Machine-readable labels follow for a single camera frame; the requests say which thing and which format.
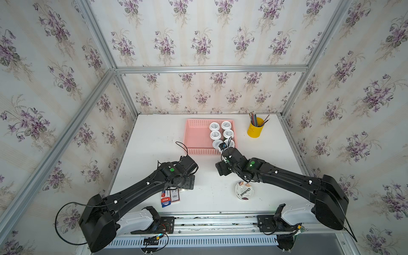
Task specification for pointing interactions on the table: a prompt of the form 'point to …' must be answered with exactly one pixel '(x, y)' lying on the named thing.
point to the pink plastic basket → (208, 137)
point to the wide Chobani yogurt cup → (244, 190)
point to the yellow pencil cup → (255, 132)
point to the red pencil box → (174, 194)
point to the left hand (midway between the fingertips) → (187, 184)
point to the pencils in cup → (254, 120)
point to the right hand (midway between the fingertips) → (223, 162)
